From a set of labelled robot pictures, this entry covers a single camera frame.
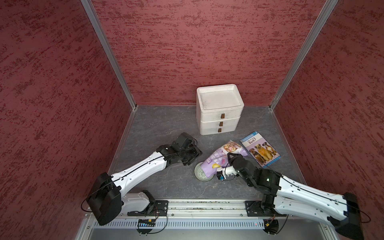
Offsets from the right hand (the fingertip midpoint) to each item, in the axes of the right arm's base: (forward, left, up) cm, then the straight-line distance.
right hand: (231, 154), depth 76 cm
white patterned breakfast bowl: (-5, +17, -15) cm, 23 cm away
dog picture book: (+9, -24, -16) cm, 31 cm away
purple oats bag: (-6, +12, -1) cm, 14 cm away
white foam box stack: (+27, +4, +7) cm, 29 cm away
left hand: (-1, +16, -2) cm, 16 cm away
